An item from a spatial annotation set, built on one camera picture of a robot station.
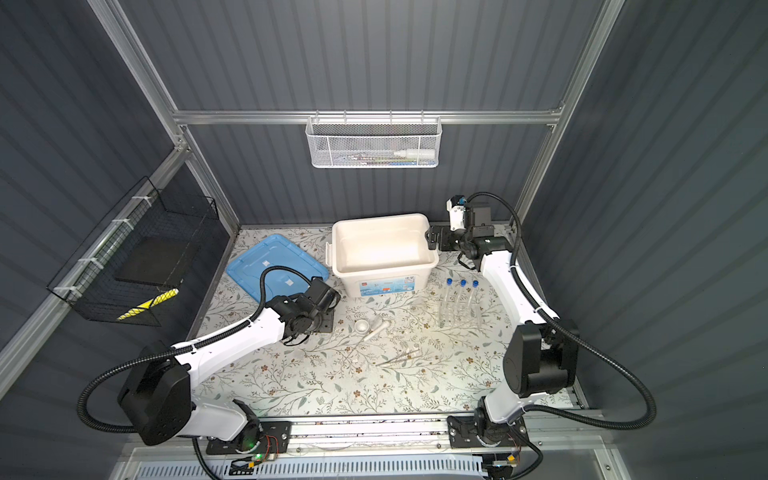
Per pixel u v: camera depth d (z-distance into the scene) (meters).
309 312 0.65
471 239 0.64
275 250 1.12
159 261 0.76
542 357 0.44
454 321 0.94
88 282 0.62
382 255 1.04
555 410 0.48
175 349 0.45
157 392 0.42
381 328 0.91
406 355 0.87
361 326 0.91
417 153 0.91
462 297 0.91
